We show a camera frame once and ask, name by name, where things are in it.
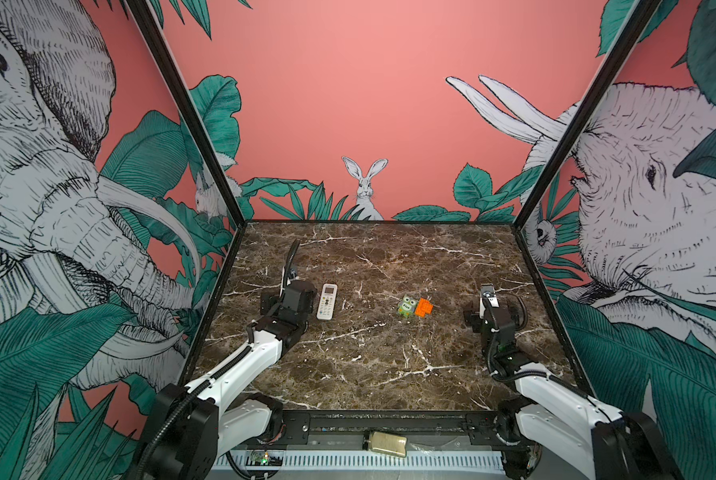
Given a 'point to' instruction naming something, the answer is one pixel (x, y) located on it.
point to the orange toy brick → (424, 306)
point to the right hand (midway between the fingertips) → (487, 296)
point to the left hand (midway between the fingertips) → (284, 287)
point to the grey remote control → (327, 302)
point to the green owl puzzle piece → (407, 306)
